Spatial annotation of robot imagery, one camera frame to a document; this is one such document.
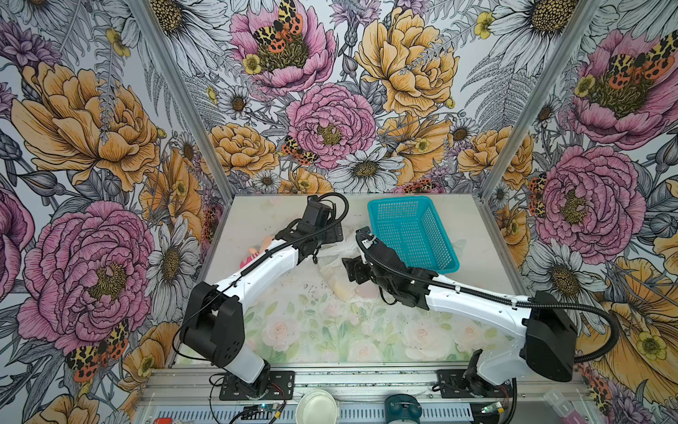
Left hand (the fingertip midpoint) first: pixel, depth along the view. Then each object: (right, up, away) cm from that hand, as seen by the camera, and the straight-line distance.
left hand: (325, 235), depth 87 cm
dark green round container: (+20, -40, -23) cm, 50 cm away
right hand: (+9, -7, -7) cm, 14 cm away
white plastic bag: (+1, -8, +4) cm, 9 cm away
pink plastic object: (+64, -44, -18) cm, 80 cm away
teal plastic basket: (+34, +2, +24) cm, 42 cm away
